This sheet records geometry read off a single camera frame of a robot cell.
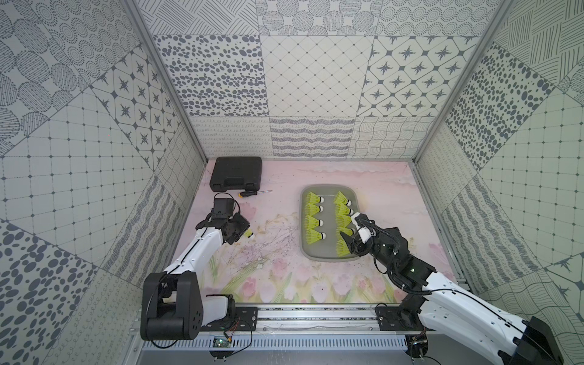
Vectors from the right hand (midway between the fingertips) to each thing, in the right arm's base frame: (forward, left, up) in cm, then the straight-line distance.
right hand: (351, 227), depth 79 cm
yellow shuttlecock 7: (+6, 0, -12) cm, 13 cm away
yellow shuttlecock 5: (+20, 0, -11) cm, 23 cm away
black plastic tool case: (+35, +53, -9) cm, 64 cm away
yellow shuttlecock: (+20, +13, -10) cm, 26 cm away
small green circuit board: (-33, +43, -16) cm, 57 cm away
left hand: (+4, +37, -6) cm, 38 cm away
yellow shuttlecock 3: (+8, +14, -12) cm, 20 cm away
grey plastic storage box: (-3, +8, -14) cm, 16 cm away
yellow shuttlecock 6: (+14, 0, -11) cm, 18 cm away
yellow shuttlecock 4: (+2, +13, -10) cm, 17 cm away
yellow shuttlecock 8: (+2, +38, -9) cm, 39 cm away
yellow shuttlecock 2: (+15, +14, -11) cm, 23 cm away
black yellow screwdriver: (+25, +42, -13) cm, 50 cm away
